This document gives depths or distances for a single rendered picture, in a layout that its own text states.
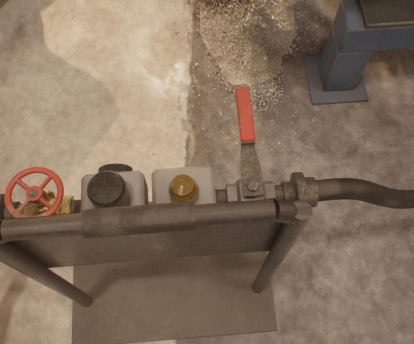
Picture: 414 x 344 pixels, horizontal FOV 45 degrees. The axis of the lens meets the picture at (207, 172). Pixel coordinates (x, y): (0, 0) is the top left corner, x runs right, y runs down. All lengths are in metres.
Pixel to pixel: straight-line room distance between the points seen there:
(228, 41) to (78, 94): 0.41
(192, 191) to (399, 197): 0.33
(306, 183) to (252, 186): 0.08
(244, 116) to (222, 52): 0.66
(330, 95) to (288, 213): 0.75
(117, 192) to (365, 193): 0.34
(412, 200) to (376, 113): 0.50
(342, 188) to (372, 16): 0.50
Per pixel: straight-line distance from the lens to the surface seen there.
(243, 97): 0.69
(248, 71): 1.29
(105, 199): 0.62
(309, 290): 1.11
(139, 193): 0.66
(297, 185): 0.67
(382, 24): 1.11
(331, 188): 0.69
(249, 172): 0.66
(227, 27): 1.36
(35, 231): 0.56
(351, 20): 1.11
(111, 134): 1.22
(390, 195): 0.77
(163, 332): 1.08
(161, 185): 0.66
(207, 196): 0.65
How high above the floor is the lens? 1.08
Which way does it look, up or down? 68 degrees down
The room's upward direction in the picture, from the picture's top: straight up
